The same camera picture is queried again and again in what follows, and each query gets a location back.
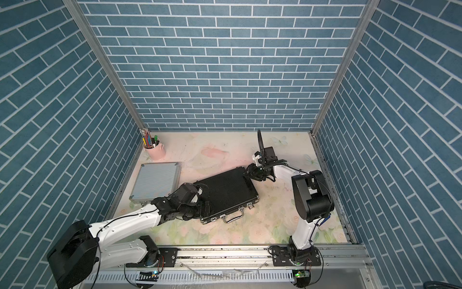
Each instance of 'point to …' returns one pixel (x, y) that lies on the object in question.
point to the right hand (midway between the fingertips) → (246, 175)
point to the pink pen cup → (155, 149)
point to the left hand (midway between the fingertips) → (212, 215)
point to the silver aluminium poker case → (154, 180)
